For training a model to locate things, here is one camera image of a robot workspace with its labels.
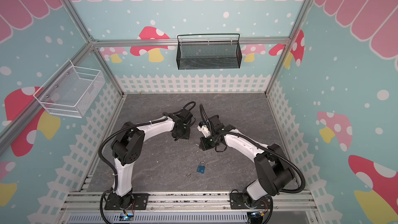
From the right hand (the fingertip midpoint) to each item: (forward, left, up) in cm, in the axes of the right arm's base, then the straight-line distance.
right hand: (199, 145), depth 85 cm
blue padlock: (-10, -1, -8) cm, 12 cm away
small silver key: (-13, +6, -8) cm, 16 cm away
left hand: (+9, +10, -8) cm, 15 cm away
